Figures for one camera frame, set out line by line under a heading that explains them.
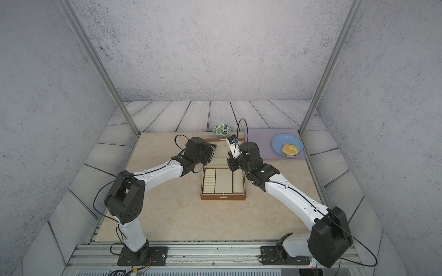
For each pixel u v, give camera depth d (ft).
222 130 3.96
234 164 2.30
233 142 2.19
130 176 1.70
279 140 3.76
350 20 2.39
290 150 3.52
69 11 2.33
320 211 1.39
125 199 1.59
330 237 1.30
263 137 3.92
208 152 2.67
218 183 2.96
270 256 2.37
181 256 2.43
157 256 2.39
